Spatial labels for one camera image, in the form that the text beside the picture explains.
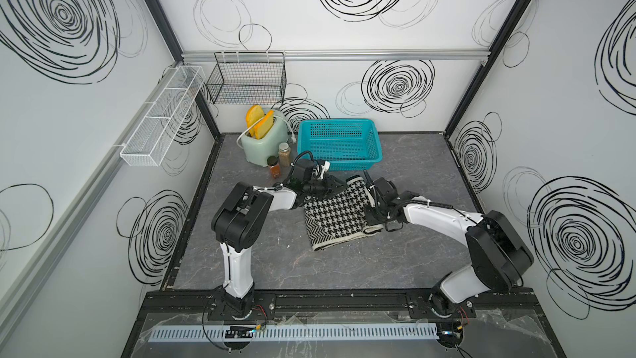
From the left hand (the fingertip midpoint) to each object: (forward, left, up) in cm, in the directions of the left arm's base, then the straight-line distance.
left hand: (346, 188), depth 89 cm
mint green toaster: (+16, +35, 0) cm, 39 cm away
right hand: (-7, -9, -7) cm, 14 cm away
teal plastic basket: (+31, -1, -9) cm, 32 cm away
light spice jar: (+17, +25, -2) cm, 30 cm away
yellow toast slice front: (+21, +31, +11) cm, 39 cm away
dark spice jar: (+11, +28, -3) cm, 30 cm away
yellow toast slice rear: (+26, +37, +11) cm, 47 cm away
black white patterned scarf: (-7, +2, -8) cm, 11 cm away
